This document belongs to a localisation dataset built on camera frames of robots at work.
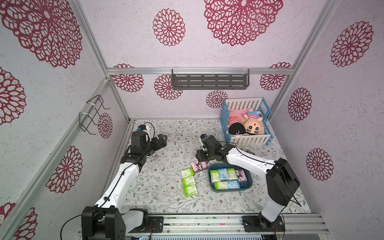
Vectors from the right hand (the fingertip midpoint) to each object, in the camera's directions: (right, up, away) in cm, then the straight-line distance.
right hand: (203, 155), depth 89 cm
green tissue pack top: (+17, -11, -1) cm, 20 cm away
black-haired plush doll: (+23, +17, +13) cm, 32 cm away
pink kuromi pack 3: (+1, -7, +3) cm, 8 cm away
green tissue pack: (+7, -12, -2) cm, 14 cm away
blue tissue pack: (+16, -16, -5) cm, 23 cm away
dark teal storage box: (+24, -17, -3) cm, 29 cm away
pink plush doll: (+26, +27, +21) cm, 43 cm away
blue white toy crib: (+41, +35, +21) cm, 58 cm away
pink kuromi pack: (+22, -12, -1) cm, 25 cm away
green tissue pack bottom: (-8, -19, -6) cm, 21 cm away
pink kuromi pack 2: (-4, -7, +3) cm, 9 cm away
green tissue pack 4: (-9, -14, -4) cm, 17 cm away
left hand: (-24, +9, -6) cm, 26 cm away
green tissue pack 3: (-9, -11, 0) cm, 14 cm away
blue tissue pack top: (+12, -12, -1) cm, 17 cm away
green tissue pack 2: (+10, -16, -4) cm, 20 cm away
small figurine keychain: (+32, 0, +11) cm, 34 cm away
